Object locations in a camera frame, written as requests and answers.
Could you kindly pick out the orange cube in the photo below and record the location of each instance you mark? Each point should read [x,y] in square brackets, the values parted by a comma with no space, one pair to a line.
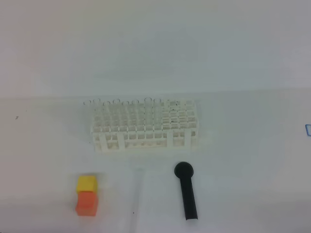
[87,203]

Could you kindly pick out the yellow cube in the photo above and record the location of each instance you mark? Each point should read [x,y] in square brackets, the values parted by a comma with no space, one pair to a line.
[87,183]

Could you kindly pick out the blue marked label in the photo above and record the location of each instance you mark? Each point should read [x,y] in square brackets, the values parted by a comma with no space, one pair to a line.
[308,129]

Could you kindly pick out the clear glass test tube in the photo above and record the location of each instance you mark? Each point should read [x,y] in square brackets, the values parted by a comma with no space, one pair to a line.
[139,178]

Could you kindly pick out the clear tube far left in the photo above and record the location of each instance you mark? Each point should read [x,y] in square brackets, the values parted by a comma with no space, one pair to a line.
[89,106]

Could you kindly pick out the white plastic test tube rack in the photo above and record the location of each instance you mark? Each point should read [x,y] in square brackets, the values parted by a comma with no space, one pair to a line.
[179,128]

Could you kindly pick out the black plastic scoop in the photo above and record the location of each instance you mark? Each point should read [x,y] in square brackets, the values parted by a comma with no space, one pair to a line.
[184,172]

